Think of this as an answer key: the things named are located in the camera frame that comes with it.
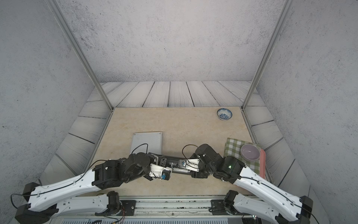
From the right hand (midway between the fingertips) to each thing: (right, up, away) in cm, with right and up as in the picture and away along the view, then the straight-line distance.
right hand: (192, 163), depth 71 cm
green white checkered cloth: (+29, +3, +25) cm, 38 cm away
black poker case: (-12, +2, -2) cm, 12 cm away
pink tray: (+45, -6, +19) cm, 50 cm away
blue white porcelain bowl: (+29, +25, +44) cm, 58 cm away
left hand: (-14, +3, -4) cm, 15 cm away
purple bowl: (+38, 0, +21) cm, 44 cm away
